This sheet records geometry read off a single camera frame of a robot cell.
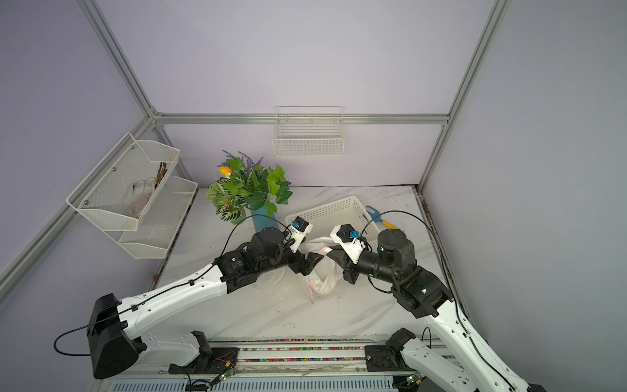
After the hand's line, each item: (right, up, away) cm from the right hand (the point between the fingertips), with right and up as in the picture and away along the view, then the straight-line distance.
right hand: (329, 253), depth 64 cm
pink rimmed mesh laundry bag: (-1, -8, +6) cm, 10 cm away
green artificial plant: (-27, +20, +14) cm, 36 cm away
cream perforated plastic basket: (+9, +11, +47) cm, 49 cm away
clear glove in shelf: (-62, +17, +15) cm, 66 cm away
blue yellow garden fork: (+22, +8, +42) cm, 48 cm away
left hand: (-5, 0, +10) cm, 11 cm away
